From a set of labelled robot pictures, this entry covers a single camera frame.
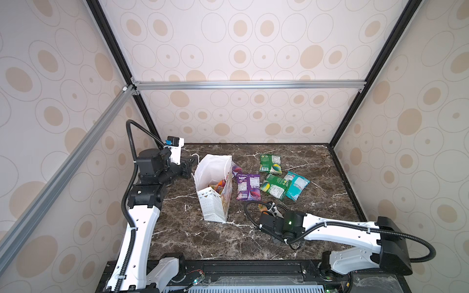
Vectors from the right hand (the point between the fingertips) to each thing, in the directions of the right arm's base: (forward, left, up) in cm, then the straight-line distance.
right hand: (277, 230), depth 78 cm
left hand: (+17, +31, +29) cm, 46 cm away
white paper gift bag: (+27, +30, +3) cm, 40 cm away
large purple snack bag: (+24, +11, -4) cm, 27 cm away
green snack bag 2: (+24, -3, -2) cm, 24 cm away
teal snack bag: (+25, -15, -4) cm, 29 cm away
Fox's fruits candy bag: (+21, +28, +4) cm, 36 cm away
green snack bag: (+39, -2, -3) cm, 40 cm away
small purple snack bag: (+34, +18, -3) cm, 39 cm away
